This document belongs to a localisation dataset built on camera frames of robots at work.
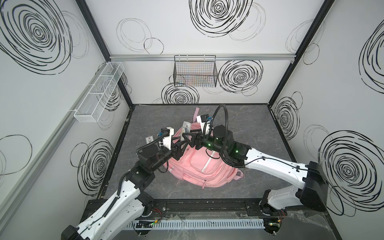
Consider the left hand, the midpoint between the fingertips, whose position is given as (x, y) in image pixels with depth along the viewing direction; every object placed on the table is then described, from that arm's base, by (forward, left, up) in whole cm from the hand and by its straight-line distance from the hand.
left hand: (186, 139), depth 68 cm
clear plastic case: (+3, 0, +5) cm, 6 cm away
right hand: (+1, +1, +3) cm, 4 cm away
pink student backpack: (-7, -8, -15) cm, 18 cm away
